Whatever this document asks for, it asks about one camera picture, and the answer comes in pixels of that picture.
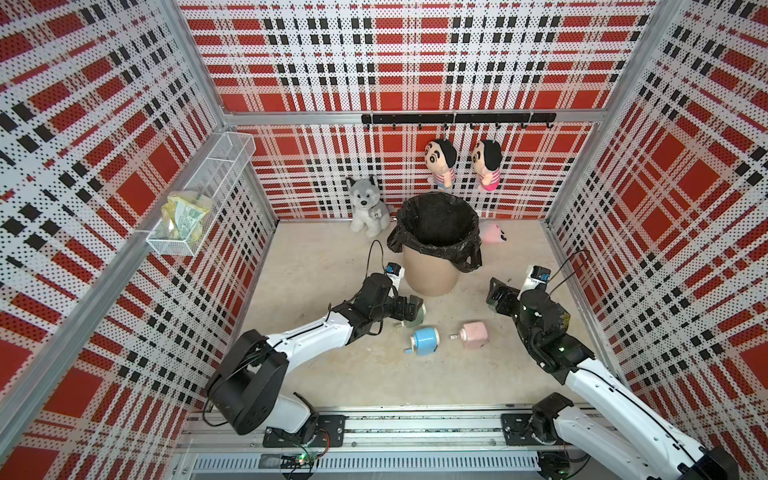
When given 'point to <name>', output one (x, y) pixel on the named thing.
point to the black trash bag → (439, 221)
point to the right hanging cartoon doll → (486, 158)
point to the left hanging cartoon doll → (440, 159)
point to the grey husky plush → (370, 214)
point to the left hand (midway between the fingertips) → (413, 297)
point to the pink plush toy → (493, 234)
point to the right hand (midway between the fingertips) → (509, 284)
